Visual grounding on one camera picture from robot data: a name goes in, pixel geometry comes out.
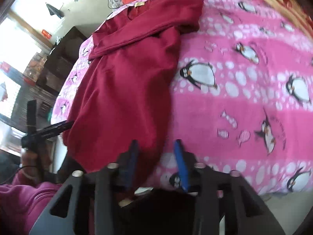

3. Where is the pink penguin blanket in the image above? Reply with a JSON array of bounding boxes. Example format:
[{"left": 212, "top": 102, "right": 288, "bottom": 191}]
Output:
[{"left": 50, "top": 0, "right": 313, "bottom": 196}]

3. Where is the left hand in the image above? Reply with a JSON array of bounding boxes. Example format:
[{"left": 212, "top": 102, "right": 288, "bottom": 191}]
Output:
[{"left": 21, "top": 143, "right": 52, "bottom": 183}]

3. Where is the dark red sweater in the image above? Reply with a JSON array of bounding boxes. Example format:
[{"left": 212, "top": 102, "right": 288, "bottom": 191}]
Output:
[{"left": 63, "top": 0, "right": 204, "bottom": 186}]

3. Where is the orange patterned blanket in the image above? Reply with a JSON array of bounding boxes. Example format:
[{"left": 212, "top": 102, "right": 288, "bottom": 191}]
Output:
[{"left": 264, "top": 0, "right": 312, "bottom": 36}]

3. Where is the magenta left sleeve forearm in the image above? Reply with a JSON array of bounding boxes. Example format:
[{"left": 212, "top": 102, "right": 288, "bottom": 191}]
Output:
[{"left": 1, "top": 170, "right": 61, "bottom": 234}]

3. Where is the dark wooden side table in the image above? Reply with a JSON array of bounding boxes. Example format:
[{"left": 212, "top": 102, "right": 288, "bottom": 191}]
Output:
[{"left": 36, "top": 27, "right": 87, "bottom": 96}]

